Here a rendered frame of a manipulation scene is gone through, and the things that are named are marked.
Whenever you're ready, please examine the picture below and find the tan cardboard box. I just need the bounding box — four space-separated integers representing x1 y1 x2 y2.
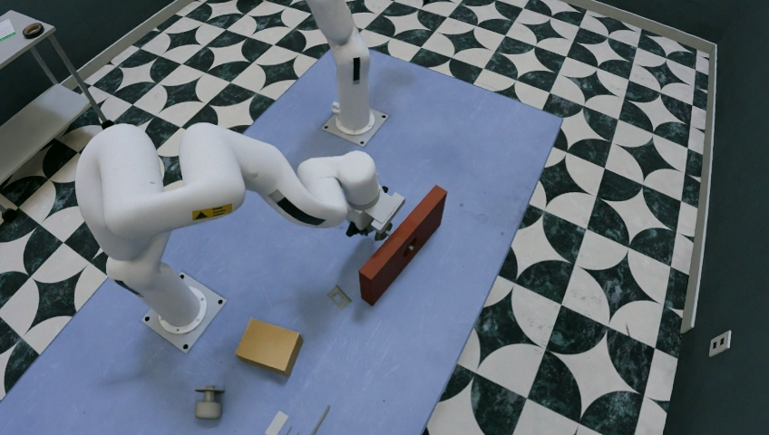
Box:
235 318 304 377

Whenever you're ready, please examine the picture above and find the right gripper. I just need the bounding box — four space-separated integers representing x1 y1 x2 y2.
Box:
346 183 388 237

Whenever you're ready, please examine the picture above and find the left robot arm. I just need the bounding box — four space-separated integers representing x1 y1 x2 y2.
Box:
306 0 375 136

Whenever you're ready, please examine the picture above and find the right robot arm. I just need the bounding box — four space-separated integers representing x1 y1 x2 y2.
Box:
75 123 405 334

